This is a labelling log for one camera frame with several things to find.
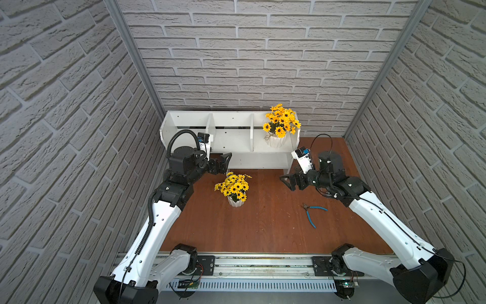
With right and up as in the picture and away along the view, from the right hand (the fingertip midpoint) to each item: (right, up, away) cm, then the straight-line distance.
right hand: (289, 172), depth 74 cm
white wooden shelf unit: (-21, +17, +14) cm, 30 cm away
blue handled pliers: (+12, -19, +16) cm, 27 cm away
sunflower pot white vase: (-23, -7, +5) cm, 24 cm away
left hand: (-26, +9, -4) cm, 28 cm away
